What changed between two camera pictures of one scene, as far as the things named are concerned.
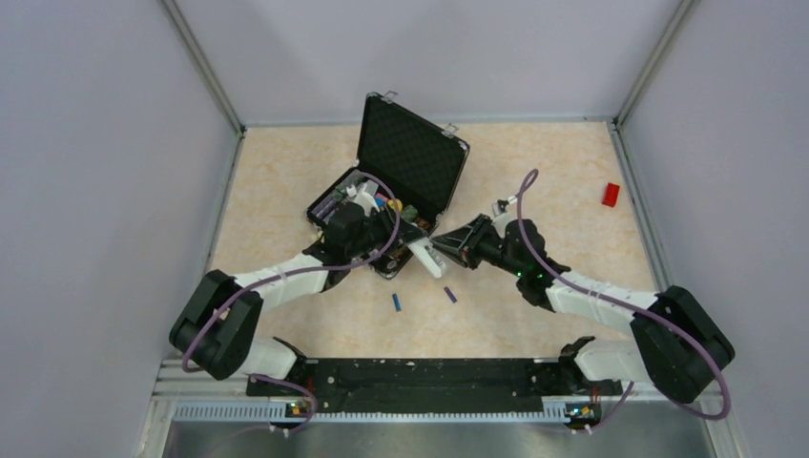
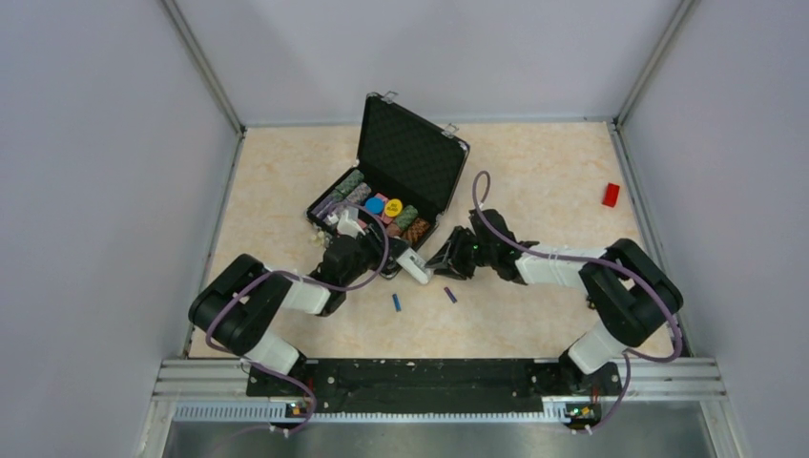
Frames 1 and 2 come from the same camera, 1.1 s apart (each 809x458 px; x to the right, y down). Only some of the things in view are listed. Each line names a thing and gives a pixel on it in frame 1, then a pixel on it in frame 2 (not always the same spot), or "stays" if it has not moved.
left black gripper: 406,233 → 375,240
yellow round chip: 392,204 stays
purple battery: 450,295 stays
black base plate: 433,384 stays
